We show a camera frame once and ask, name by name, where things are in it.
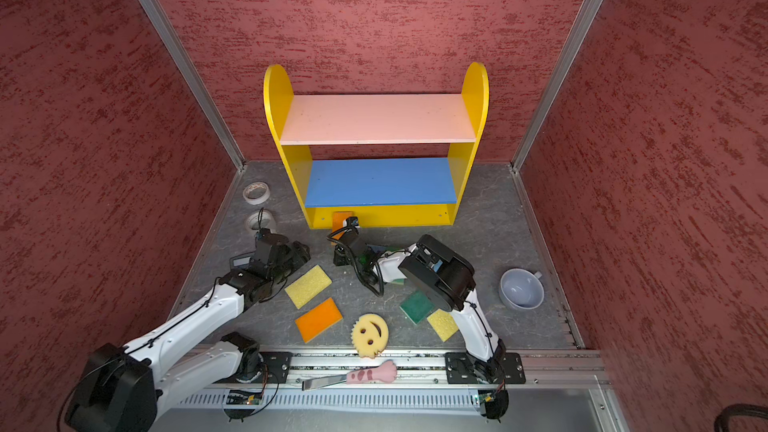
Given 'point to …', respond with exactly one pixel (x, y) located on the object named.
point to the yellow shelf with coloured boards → (386, 160)
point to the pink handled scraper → (383, 371)
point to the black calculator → (240, 262)
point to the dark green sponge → (417, 306)
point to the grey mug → (521, 288)
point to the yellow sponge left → (308, 287)
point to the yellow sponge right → (444, 323)
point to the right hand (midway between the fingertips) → (336, 251)
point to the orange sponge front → (318, 319)
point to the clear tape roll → (256, 193)
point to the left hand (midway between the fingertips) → (303, 258)
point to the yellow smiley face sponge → (369, 335)
